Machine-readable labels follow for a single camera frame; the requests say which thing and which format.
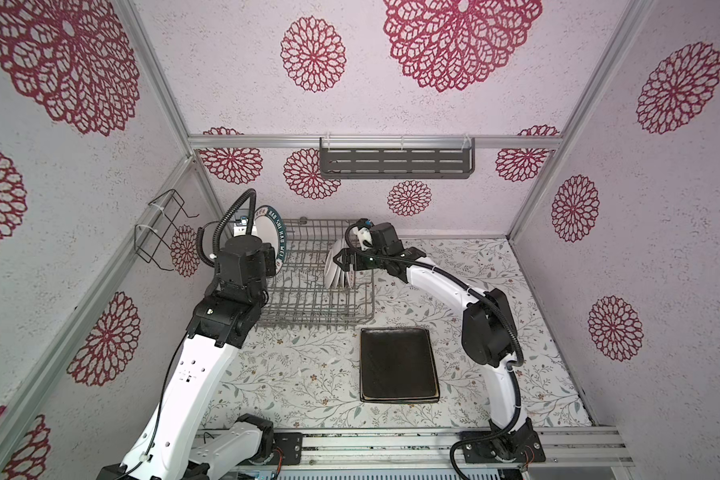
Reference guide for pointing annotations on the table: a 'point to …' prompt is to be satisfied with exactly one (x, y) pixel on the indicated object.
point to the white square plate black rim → (398, 382)
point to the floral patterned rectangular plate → (399, 394)
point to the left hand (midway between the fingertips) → (245, 247)
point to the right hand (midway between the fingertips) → (344, 252)
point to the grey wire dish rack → (299, 295)
